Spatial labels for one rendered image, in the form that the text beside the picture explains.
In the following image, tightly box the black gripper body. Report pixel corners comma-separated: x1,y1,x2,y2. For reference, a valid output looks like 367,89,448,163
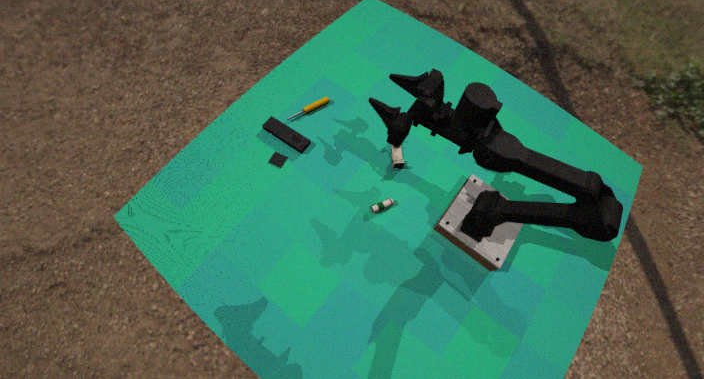
387,69,454,146

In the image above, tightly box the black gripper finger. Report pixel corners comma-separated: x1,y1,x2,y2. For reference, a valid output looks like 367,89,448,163
369,97,401,134
389,71,429,98

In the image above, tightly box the yellow-handled screwdriver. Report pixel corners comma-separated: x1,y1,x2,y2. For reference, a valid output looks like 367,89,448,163
287,97,329,120

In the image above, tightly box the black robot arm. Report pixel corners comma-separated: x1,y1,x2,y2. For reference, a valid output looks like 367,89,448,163
413,75,623,242

